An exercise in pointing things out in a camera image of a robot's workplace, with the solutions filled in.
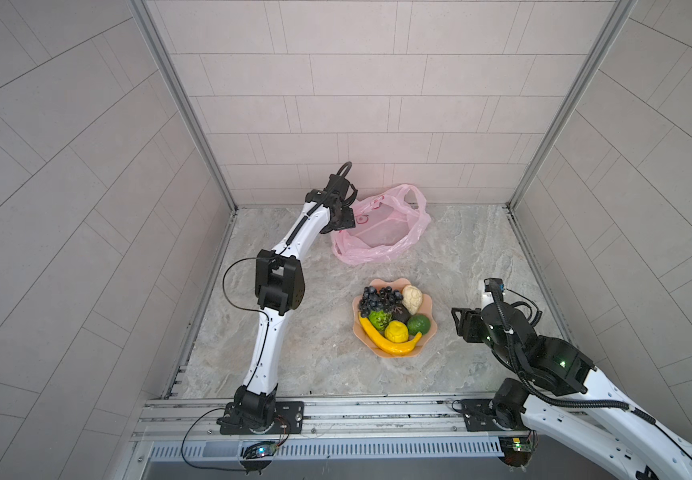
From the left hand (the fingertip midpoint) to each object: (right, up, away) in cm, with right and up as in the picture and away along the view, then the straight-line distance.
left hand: (349, 217), depth 99 cm
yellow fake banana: (+11, -35, -22) cm, 43 cm away
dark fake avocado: (+15, -28, -16) cm, 36 cm away
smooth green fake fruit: (+19, -29, -20) cm, 40 cm away
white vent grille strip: (+30, -54, -31) cm, 69 cm away
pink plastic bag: (+14, -3, +13) cm, 19 cm away
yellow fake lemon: (+13, -31, -20) cm, 40 cm away
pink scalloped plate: (+22, -27, -14) cm, 38 cm away
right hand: (+28, -25, -26) cm, 46 cm away
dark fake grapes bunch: (+9, -23, -19) cm, 31 cm away
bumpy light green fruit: (+9, -29, -18) cm, 35 cm away
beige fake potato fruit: (+18, -23, -16) cm, 34 cm away
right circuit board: (+40, -54, -31) cm, 74 cm away
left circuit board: (-19, -53, -34) cm, 65 cm away
